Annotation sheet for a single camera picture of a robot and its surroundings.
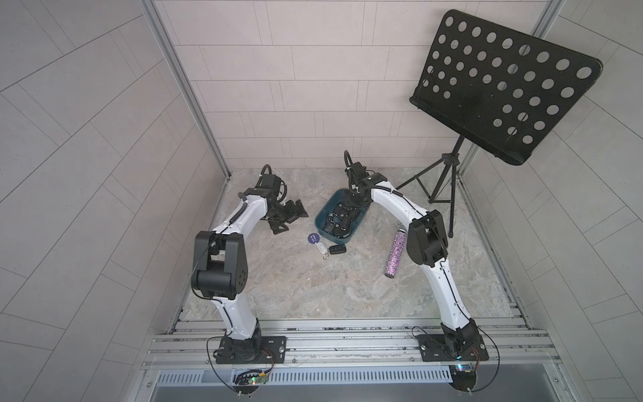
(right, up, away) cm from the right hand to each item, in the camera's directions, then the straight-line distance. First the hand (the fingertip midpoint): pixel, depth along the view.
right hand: (348, 201), depth 102 cm
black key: (-4, -17, -10) cm, 21 cm away
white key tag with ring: (-10, -18, -10) cm, 23 cm away
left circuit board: (-29, -47, -36) cm, 65 cm away
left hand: (-17, -5, -10) cm, 21 cm away
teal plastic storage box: (-10, -8, -3) cm, 14 cm away
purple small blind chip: (-14, -14, -6) cm, 21 cm away
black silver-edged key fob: (-3, -10, -5) cm, 12 cm away
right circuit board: (+29, -46, -35) cm, 65 cm away
